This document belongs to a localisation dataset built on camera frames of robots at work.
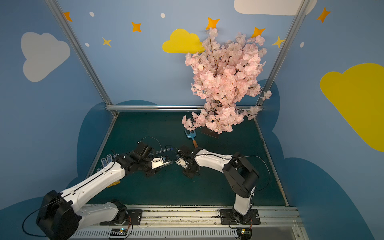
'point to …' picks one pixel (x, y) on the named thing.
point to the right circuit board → (244, 233)
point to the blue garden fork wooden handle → (192, 135)
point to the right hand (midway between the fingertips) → (192, 171)
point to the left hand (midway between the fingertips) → (159, 163)
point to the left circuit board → (118, 232)
